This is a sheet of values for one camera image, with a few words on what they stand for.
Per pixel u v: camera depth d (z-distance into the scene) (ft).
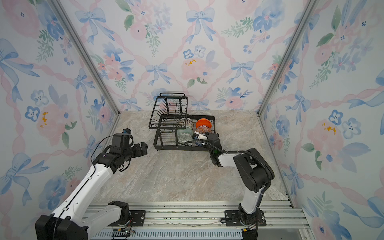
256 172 1.64
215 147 2.31
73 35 2.56
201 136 2.80
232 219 2.39
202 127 3.22
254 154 1.74
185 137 3.27
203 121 3.38
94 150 3.20
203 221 2.45
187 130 3.33
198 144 3.27
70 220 1.28
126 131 2.34
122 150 1.98
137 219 2.41
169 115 3.58
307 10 2.30
